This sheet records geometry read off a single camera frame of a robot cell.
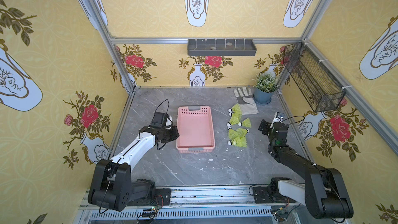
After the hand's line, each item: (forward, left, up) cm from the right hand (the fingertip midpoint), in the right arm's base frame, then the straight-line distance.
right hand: (270, 121), depth 89 cm
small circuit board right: (-42, +1, -12) cm, 44 cm away
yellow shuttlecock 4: (-4, +21, -10) cm, 23 cm away
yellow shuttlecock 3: (+3, +12, -8) cm, 15 cm away
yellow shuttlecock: (+12, +18, -8) cm, 23 cm away
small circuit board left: (-45, +62, -11) cm, 77 cm away
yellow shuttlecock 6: (-10, +19, -8) cm, 23 cm away
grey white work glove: (+25, +9, -10) cm, 29 cm away
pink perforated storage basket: (-1, +44, -12) cm, 46 cm away
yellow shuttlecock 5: (-5, +16, -7) cm, 18 cm away
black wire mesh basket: (+15, -24, +16) cm, 32 cm away
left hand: (-9, +51, -2) cm, 52 cm away
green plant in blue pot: (+24, 0, +5) cm, 24 cm away
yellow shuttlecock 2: (+5, +19, -6) cm, 20 cm away
